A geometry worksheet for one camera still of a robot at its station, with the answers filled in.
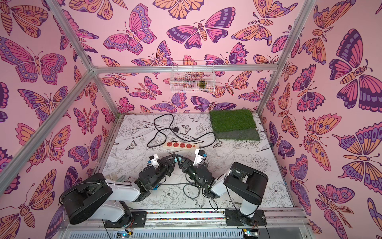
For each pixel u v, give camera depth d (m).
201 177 0.63
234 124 1.10
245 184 0.47
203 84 0.95
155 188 0.83
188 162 0.72
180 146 0.98
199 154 0.76
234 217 0.73
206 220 0.74
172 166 0.77
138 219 0.73
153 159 0.79
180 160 0.78
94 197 0.45
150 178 0.64
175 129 1.09
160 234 0.70
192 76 0.96
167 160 0.75
